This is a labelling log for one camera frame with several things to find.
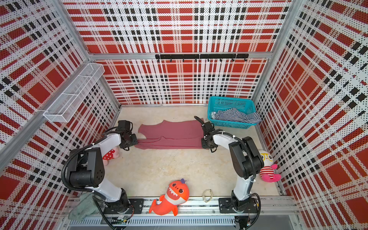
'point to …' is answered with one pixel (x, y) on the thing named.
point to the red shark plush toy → (177, 193)
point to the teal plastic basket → (247, 106)
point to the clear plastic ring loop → (203, 196)
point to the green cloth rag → (85, 205)
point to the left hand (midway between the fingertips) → (134, 141)
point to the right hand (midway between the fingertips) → (209, 144)
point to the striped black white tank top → (235, 115)
